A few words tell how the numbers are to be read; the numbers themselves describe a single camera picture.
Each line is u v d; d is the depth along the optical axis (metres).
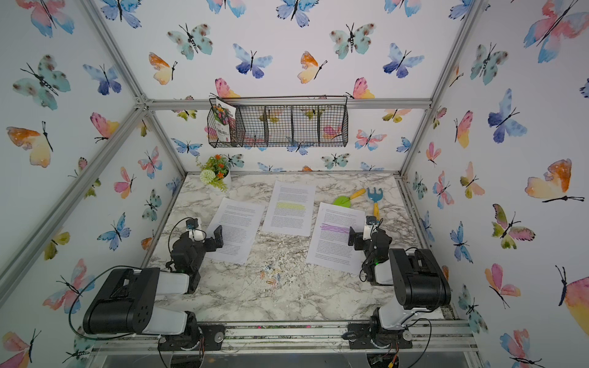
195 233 0.77
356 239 0.85
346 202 1.08
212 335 0.75
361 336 0.72
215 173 1.02
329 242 0.96
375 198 1.08
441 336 0.76
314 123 0.99
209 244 0.81
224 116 0.88
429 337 0.71
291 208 1.07
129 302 0.44
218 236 0.86
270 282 0.86
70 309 0.65
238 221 1.02
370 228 0.80
